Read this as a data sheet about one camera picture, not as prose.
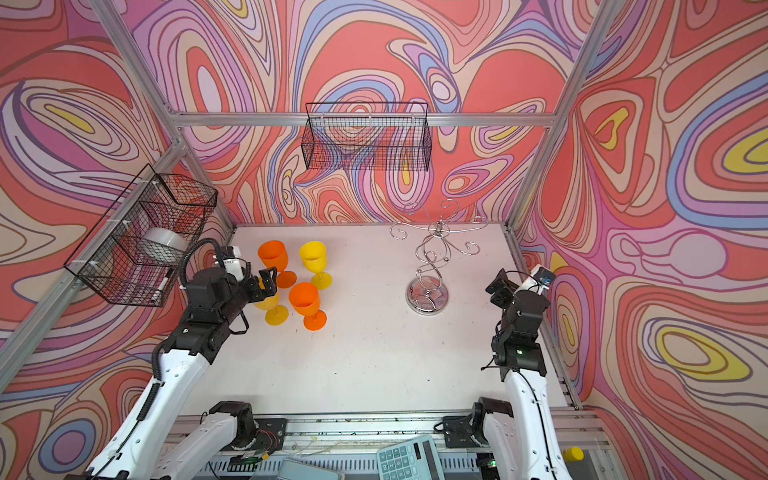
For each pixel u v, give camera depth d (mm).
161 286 719
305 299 842
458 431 735
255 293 675
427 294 969
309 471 650
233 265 649
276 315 938
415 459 689
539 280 616
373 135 960
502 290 677
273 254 942
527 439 438
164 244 703
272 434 725
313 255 942
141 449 397
